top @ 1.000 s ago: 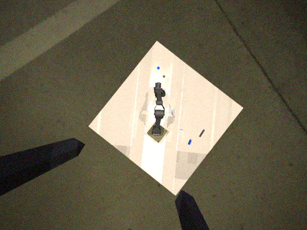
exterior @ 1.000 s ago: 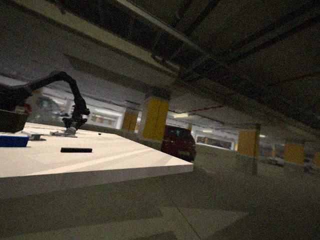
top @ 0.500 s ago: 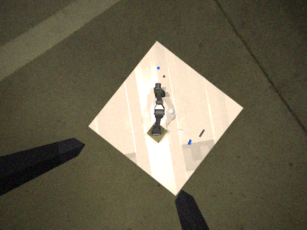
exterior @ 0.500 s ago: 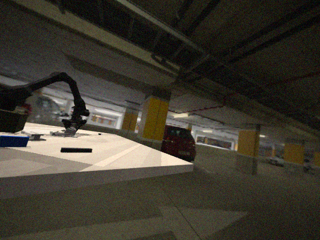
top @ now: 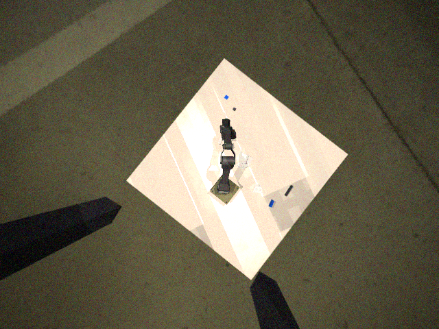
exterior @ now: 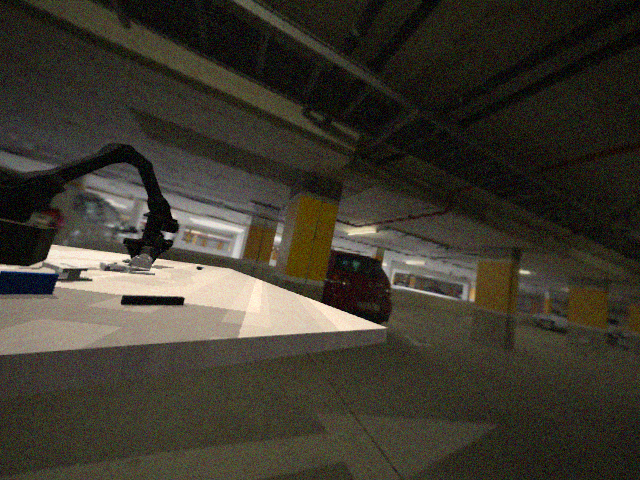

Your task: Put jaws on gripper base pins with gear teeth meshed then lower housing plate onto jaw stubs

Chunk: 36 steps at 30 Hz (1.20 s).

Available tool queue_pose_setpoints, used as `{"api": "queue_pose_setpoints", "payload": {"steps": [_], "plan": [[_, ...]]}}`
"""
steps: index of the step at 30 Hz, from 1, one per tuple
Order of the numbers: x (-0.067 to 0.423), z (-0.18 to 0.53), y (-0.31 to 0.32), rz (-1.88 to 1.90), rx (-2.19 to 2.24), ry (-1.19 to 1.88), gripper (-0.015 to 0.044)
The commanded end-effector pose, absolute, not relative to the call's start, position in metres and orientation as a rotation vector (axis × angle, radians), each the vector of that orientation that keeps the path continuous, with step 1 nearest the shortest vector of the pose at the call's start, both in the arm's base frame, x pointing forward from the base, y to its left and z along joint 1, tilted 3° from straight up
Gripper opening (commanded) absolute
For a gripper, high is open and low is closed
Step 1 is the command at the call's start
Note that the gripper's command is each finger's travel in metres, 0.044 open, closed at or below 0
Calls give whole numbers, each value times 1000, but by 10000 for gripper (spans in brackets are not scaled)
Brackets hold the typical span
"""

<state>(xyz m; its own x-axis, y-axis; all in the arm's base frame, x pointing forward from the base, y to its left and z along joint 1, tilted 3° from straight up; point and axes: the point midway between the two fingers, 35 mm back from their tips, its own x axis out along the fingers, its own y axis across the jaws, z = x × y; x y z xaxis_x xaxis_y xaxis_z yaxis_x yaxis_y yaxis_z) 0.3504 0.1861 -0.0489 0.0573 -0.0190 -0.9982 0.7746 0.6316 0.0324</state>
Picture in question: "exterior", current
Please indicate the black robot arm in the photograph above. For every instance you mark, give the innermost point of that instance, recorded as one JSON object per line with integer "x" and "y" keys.
{"x": 35, "y": 185}

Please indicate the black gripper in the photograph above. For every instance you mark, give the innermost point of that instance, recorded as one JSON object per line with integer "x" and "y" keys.
{"x": 134, "y": 246}

